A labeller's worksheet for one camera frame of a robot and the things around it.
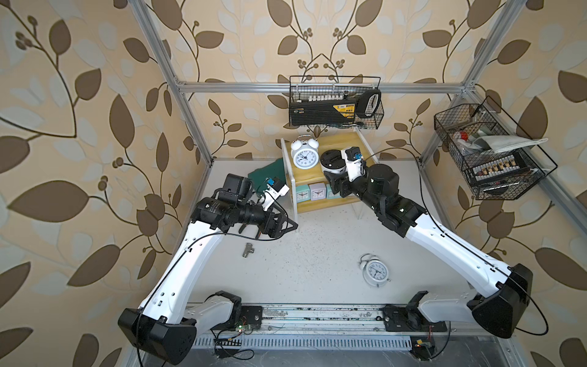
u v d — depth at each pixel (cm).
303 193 84
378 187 52
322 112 83
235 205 53
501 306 37
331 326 74
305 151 68
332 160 69
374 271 81
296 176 71
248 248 89
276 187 60
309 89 91
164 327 36
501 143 63
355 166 59
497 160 69
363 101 84
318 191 83
